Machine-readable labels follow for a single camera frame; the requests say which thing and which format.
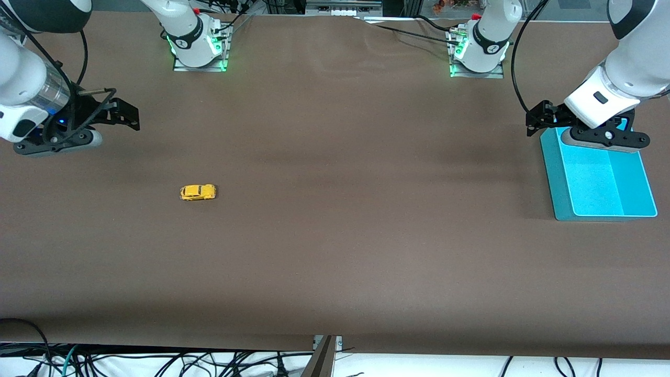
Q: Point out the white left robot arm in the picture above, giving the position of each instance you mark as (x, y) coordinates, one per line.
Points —
(638, 68)

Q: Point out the grey metal beam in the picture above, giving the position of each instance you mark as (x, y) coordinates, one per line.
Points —
(320, 361)

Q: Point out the teal plastic bin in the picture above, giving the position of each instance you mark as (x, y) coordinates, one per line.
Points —
(596, 183)

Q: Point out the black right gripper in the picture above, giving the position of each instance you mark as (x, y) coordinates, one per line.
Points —
(88, 114)

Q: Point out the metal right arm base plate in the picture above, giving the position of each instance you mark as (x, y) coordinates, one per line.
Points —
(201, 66)

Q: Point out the white power strip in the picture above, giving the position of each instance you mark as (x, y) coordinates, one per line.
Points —
(345, 12)

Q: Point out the colourful background clutter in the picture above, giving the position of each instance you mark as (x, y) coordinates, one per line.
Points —
(450, 5)

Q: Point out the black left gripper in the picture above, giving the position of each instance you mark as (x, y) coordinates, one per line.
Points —
(555, 116)

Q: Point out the small metal table bracket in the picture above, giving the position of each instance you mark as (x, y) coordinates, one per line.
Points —
(339, 341)

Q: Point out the yellow beetle toy car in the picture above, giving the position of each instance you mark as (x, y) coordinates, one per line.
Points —
(198, 192)

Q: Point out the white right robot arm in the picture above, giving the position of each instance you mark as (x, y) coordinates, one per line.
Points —
(188, 26)

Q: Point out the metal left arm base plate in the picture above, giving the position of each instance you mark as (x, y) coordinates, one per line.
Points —
(479, 74)

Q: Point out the white tape strip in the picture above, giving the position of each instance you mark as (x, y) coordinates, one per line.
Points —
(392, 21)

